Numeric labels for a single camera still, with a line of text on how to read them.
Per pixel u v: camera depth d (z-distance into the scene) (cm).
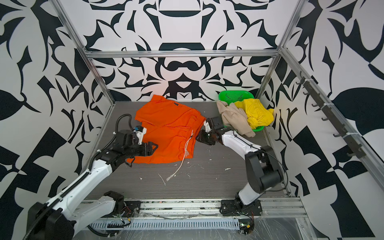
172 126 105
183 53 89
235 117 93
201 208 76
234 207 74
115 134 61
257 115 98
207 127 83
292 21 78
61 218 38
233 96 116
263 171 45
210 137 76
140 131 73
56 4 71
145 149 70
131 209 73
